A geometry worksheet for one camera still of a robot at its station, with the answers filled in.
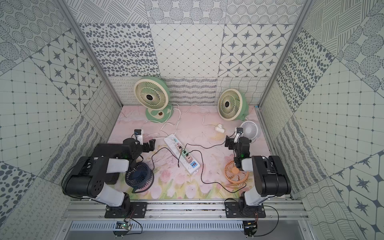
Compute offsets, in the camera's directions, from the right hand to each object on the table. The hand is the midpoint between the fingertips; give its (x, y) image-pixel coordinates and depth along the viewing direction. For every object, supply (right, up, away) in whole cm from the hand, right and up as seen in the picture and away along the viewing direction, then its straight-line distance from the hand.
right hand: (234, 137), depth 95 cm
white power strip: (-27, -16, -9) cm, 33 cm away
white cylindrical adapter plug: (-8, +5, +9) cm, 13 cm away
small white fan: (+10, +4, 0) cm, 11 cm away
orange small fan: (-4, -19, -18) cm, 26 cm away
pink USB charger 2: (-29, -11, -10) cm, 32 cm away
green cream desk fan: (+1, +22, +5) cm, 23 cm away
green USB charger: (-32, -8, -9) cm, 34 cm away
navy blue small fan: (-53, -18, -20) cm, 60 cm away
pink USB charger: (-35, -5, -6) cm, 36 cm away
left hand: (-57, 0, -1) cm, 57 cm away
